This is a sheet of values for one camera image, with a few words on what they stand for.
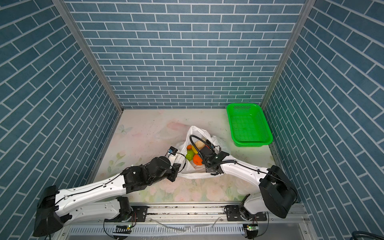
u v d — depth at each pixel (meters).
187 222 0.72
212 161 0.63
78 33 0.79
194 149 0.92
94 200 0.46
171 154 0.64
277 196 0.42
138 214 0.74
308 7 0.71
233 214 0.74
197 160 0.87
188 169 0.82
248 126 1.12
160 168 0.54
